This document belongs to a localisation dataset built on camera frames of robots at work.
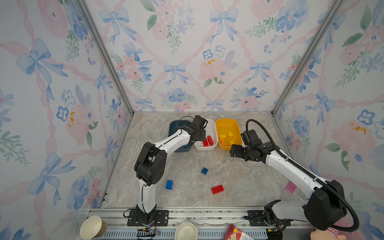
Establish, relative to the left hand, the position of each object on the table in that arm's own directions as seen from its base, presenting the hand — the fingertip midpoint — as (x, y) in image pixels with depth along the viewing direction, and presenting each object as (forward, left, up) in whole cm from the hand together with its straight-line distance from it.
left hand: (202, 133), depth 94 cm
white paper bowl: (-50, +8, -11) cm, 51 cm away
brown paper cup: (-48, +53, -11) cm, 73 cm away
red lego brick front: (-30, -8, -12) cm, 33 cm away
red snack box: (-50, -13, -8) cm, 53 cm away
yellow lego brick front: (0, -21, -9) cm, 23 cm away
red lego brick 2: (+3, -6, -9) cm, 11 cm away
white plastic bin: (+12, -7, -10) cm, 17 cm away
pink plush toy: (-51, -54, -4) cm, 74 cm away
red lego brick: (-1, -3, -10) cm, 10 cm away
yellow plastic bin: (+16, -18, -10) cm, 26 cm away
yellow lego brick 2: (+5, -20, -8) cm, 22 cm away
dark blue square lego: (-20, -1, -10) cm, 23 cm away
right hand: (-13, -19, +1) cm, 23 cm away
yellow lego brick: (+4, -15, -9) cm, 18 cm away
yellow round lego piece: (-2, -14, -7) cm, 16 cm away
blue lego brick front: (-28, +19, -10) cm, 35 cm away
